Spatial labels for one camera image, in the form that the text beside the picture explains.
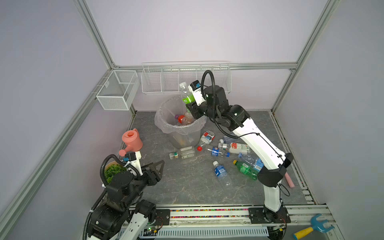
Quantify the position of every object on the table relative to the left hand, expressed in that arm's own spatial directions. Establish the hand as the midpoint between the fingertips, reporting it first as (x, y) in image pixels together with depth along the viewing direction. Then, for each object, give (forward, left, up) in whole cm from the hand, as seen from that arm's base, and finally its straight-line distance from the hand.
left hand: (159, 165), depth 63 cm
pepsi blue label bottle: (+17, -28, -22) cm, 39 cm away
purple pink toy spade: (-2, -68, -26) cm, 73 cm away
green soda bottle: (+4, -46, -23) cm, 51 cm away
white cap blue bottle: (+3, -29, -21) cm, 37 cm away
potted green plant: (+7, +29, -16) cm, 34 cm away
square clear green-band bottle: (+19, -10, -24) cm, 32 cm away
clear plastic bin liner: (+39, -1, -13) cm, 41 cm away
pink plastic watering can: (+25, +22, -17) cm, 38 cm away
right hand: (+23, -15, +13) cm, 31 cm away
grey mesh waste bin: (+24, -6, -20) cm, 32 cm away
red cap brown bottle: (+36, -11, -13) cm, 40 cm away
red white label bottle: (+28, -24, -23) cm, 44 cm away
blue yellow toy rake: (-24, -73, -27) cm, 82 cm away
